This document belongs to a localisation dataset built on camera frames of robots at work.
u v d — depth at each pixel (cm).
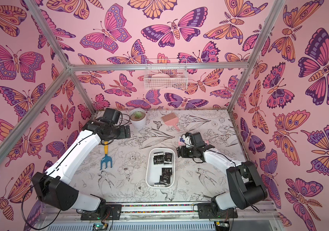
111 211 79
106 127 55
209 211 73
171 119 113
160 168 89
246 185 43
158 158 90
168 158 88
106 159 94
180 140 98
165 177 81
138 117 101
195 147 70
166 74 95
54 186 39
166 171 85
